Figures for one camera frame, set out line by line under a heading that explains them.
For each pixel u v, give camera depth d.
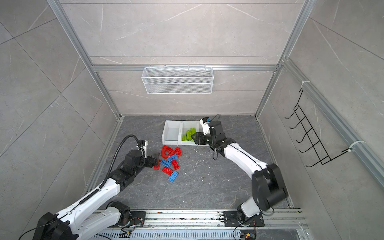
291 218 0.76
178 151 0.98
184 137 1.03
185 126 1.10
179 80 1.01
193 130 1.07
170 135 1.06
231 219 0.73
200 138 0.74
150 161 0.73
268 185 0.44
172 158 0.93
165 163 0.93
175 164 0.91
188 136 1.02
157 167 0.90
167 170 0.88
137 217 0.73
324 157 0.58
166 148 0.99
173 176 0.86
